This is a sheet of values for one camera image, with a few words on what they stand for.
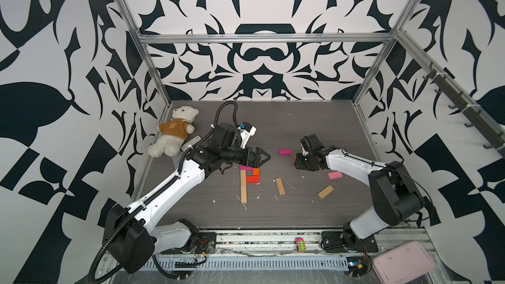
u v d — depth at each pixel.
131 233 0.38
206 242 0.74
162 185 0.46
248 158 0.64
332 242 0.74
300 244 0.72
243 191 0.85
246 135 0.69
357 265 0.71
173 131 0.97
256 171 0.91
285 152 0.98
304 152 0.80
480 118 0.55
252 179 0.91
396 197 0.45
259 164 0.65
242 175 0.90
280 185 0.88
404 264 0.69
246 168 0.64
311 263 0.71
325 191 0.87
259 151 0.65
